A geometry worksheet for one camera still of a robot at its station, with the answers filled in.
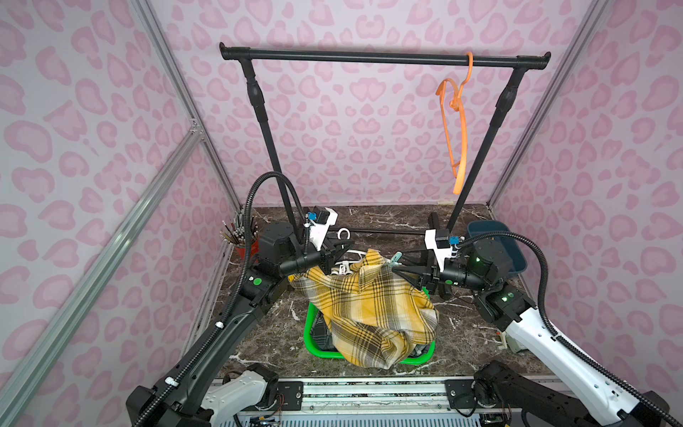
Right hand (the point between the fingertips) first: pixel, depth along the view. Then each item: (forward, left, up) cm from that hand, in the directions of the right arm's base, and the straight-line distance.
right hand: (398, 265), depth 62 cm
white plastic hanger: (+3, +13, -5) cm, 14 cm away
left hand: (+5, +11, +2) cm, 12 cm away
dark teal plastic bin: (+34, -37, -28) cm, 57 cm away
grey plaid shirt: (-9, +20, -24) cm, 32 cm away
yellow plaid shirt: (-6, +6, -12) cm, 15 cm away
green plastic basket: (-14, +18, -23) cm, 33 cm away
